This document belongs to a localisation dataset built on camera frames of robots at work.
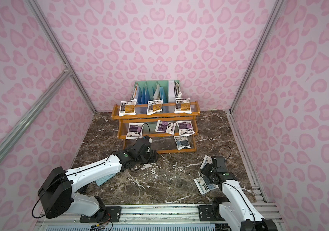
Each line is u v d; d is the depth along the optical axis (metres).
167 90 0.99
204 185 0.82
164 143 1.01
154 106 0.80
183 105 0.81
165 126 0.90
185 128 0.88
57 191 0.41
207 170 0.78
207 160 0.90
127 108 0.80
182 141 0.98
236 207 0.48
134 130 0.88
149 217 0.72
